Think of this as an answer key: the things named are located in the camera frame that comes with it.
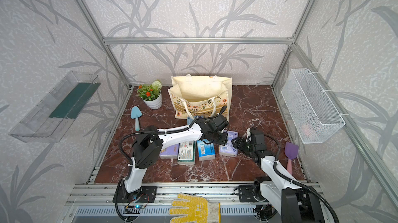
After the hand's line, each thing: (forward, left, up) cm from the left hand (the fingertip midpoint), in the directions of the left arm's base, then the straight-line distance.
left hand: (226, 142), depth 86 cm
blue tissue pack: (-6, +11, +1) cm, 13 cm away
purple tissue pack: (-4, -1, 0) cm, 5 cm away
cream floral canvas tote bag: (+25, +15, +10) cm, 31 cm away
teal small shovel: (+24, +60, -7) cm, 65 cm away
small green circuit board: (-29, +44, -6) cm, 53 cm away
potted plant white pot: (+26, +46, 0) cm, 53 cm away
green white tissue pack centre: (-6, +22, -1) cm, 23 cm away
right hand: (+1, -5, -2) cm, 6 cm away
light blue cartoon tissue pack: (+14, +22, 0) cm, 26 cm away
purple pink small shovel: (-3, -38, -5) cm, 39 cm away
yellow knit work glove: (-31, +14, -5) cm, 34 cm away
